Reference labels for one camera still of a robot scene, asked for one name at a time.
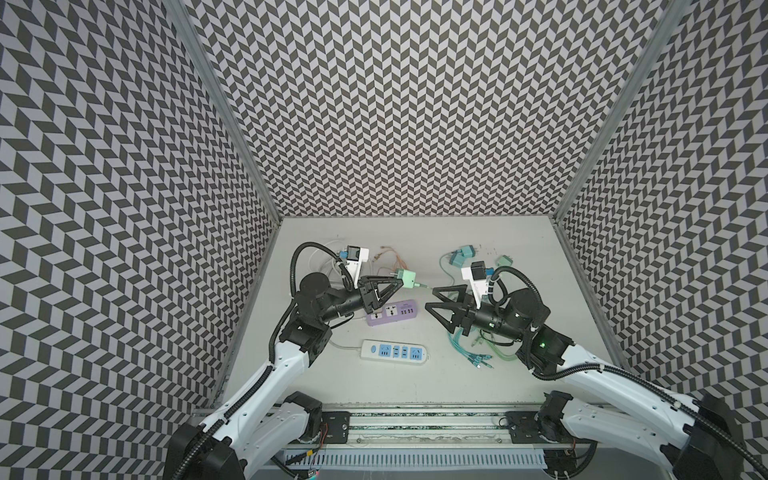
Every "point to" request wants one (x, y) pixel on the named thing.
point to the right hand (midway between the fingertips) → (428, 310)
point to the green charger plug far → (504, 260)
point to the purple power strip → (393, 312)
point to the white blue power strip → (393, 352)
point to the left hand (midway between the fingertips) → (401, 285)
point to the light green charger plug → (408, 277)
